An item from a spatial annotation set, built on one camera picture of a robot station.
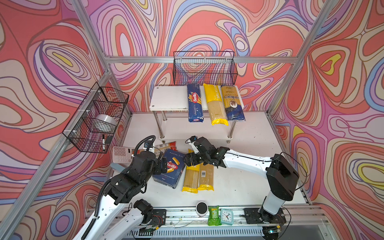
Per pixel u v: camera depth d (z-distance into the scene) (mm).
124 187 442
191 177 846
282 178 448
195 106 712
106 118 738
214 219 721
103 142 721
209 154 639
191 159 732
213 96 766
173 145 990
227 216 719
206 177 842
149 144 620
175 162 861
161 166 605
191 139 765
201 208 722
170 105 765
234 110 707
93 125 719
